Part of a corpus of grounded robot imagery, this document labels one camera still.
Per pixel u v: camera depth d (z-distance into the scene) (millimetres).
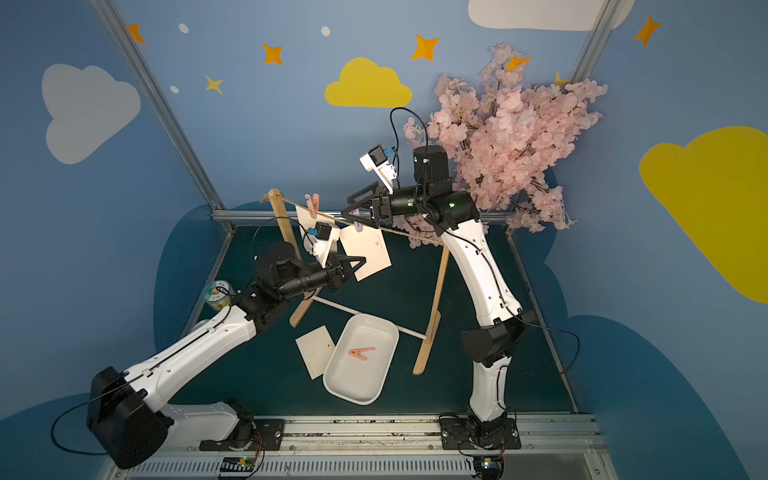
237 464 730
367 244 653
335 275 604
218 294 907
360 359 872
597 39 733
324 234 606
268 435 737
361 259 677
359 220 580
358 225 626
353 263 674
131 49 739
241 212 1196
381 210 556
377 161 550
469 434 733
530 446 734
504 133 615
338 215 584
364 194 636
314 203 636
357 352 875
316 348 899
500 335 461
